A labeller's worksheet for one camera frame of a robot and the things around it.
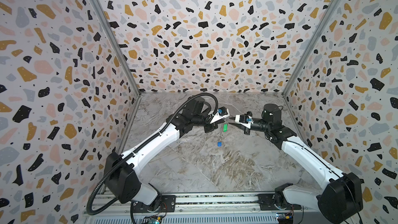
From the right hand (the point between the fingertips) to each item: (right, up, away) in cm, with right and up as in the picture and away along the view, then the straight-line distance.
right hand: (231, 116), depth 73 cm
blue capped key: (-5, -16, +13) cm, 21 cm away
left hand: (-3, 0, 0) cm, 3 cm away
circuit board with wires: (-35, -46, -3) cm, 58 cm away
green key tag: (-2, -6, +4) cm, 7 cm away
